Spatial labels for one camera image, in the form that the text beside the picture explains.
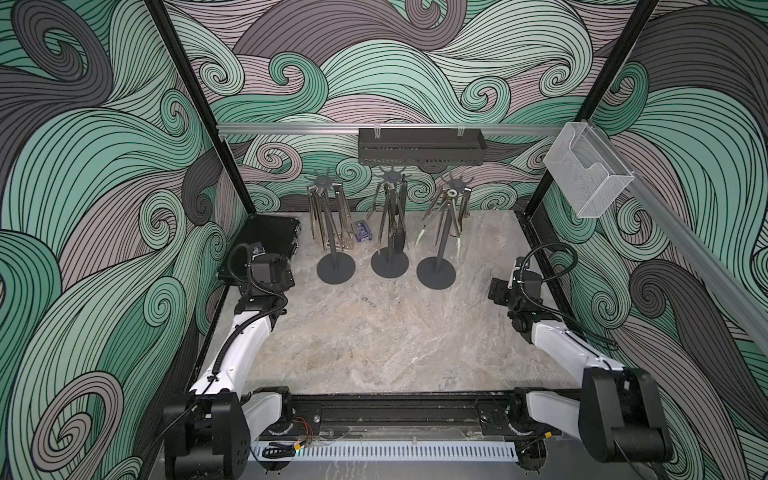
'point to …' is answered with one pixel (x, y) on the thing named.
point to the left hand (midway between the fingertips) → (263, 270)
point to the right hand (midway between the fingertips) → (506, 282)
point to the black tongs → (400, 238)
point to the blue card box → (363, 232)
